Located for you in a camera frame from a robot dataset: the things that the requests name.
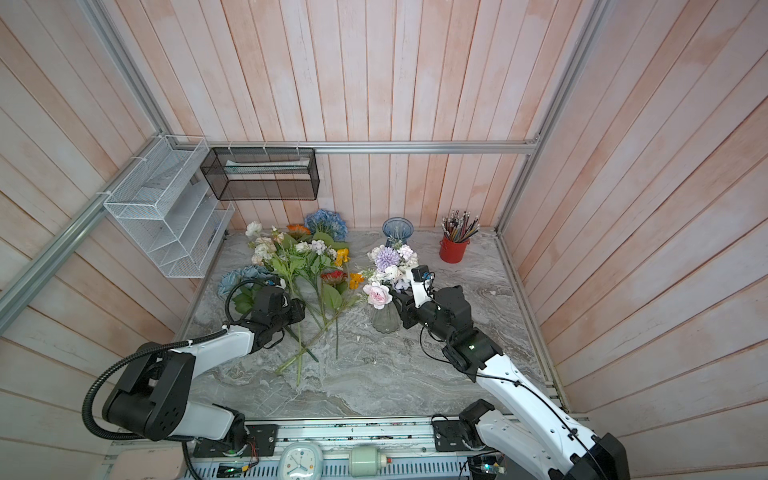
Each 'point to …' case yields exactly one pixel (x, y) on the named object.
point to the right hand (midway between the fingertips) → (396, 291)
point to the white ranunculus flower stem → (253, 228)
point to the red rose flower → (335, 274)
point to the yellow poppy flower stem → (354, 279)
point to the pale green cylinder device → (367, 462)
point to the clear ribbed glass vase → (385, 320)
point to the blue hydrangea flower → (328, 221)
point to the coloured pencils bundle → (457, 228)
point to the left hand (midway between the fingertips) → (301, 309)
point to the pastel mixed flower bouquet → (392, 274)
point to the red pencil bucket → (452, 252)
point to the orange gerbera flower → (298, 228)
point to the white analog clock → (302, 460)
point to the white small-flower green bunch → (295, 264)
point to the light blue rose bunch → (245, 275)
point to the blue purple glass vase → (397, 227)
